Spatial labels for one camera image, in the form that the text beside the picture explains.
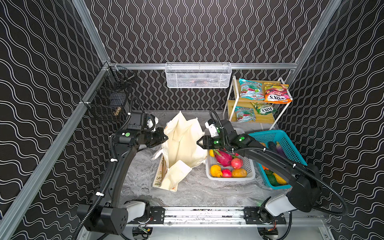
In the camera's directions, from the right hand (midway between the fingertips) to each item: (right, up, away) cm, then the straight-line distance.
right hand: (200, 142), depth 79 cm
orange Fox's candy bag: (+41, +26, +1) cm, 48 cm away
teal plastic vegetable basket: (+52, 0, +19) cm, 55 cm away
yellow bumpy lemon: (+9, -16, +5) cm, 19 cm away
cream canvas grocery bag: (-9, -6, +14) cm, 18 cm away
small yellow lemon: (+7, -8, +13) cm, 17 cm away
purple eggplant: (+51, -6, +16) cm, 54 cm away
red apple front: (+15, -17, +3) cm, 23 cm away
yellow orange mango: (+22, -17, +4) cm, 28 cm away
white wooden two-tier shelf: (+37, +23, +10) cm, 45 cm away
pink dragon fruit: (+13, -10, +7) cm, 18 cm away
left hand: (-14, +4, -7) cm, 16 cm away
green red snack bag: (+28, +28, +2) cm, 40 cm away
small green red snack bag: (+28, +16, +13) cm, 34 cm away
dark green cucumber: (+47, -5, +18) cm, 51 cm away
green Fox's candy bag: (+43, +20, +18) cm, 51 cm away
